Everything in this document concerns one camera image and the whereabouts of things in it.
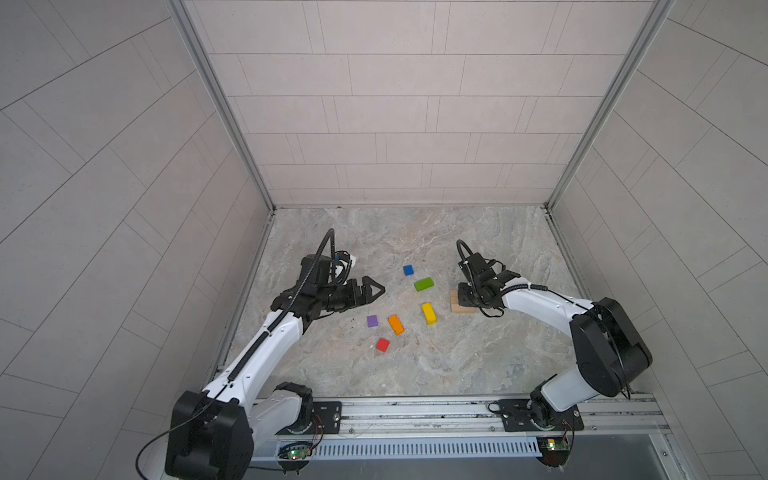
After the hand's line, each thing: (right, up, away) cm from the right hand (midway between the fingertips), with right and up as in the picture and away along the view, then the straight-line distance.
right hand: (461, 297), depth 91 cm
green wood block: (-11, +3, +5) cm, 13 cm away
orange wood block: (-20, -7, -4) cm, 22 cm away
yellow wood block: (-10, -4, -4) cm, 12 cm away
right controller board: (+17, -30, -23) cm, 41 cm away
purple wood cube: (-27, -6, -4) cm, 28 cm away
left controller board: (-42, -28, -26) cm, 57 cm away
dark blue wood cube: (-16, +7, +8) cm, 19 cm away
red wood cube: (-24, -12, -8) cm, 28 cm away
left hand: (-24, +5, -14) cm, 29 cm away
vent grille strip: (-14, -30, -23) cm, 40 cm away
